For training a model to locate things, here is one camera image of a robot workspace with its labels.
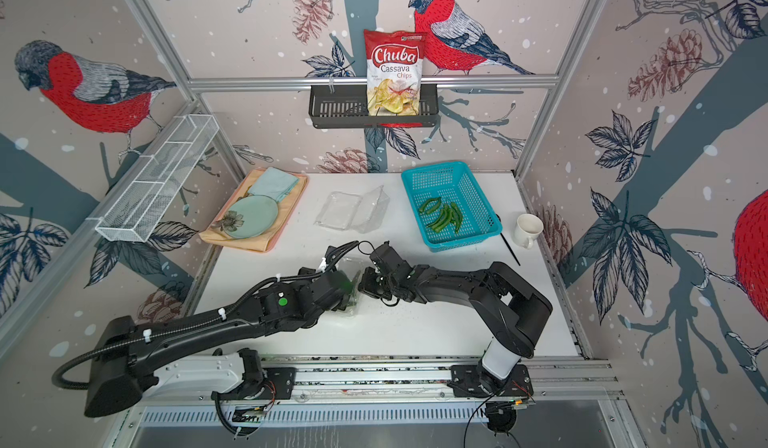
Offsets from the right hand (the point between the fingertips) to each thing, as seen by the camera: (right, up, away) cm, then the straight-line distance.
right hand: (354, 287), depth 84 cm
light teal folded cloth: (-37, +32, +34) cm, 59 cm away
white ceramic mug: (+56, +16, +12) cm, 59 cm away
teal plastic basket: (+35, +32, +31) cm, 57 cm away
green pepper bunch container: (+31, +20, +20) cm, 42 cm away
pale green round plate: (-42, +19, +24) cm, 52 cm away
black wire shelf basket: (-4, +56, +11) cm, 57 cm away
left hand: (-3, +5, -7) cm, 9 cm away
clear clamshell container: (-1, +20, +23) cm, 30 cm away
